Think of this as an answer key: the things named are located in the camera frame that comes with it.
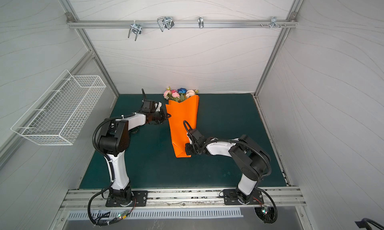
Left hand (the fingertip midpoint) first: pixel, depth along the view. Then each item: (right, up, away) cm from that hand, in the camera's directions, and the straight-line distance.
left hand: (173, 112), depth 101 cm
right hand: (+10, -20, -10) cm, 25 cm away
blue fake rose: (+4, +17, +17) cm, 25 cm away
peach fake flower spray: (+11, +15, +14) cm, 23 cm away
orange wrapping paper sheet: (+7, -3, -3) cm, 8 cm away
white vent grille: (+18, -47, -31) cm, 59 cm away
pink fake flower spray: (-6, +14, +14) cm, 21 cm away
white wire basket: (-49, 0, -32) cm, 58 cm away
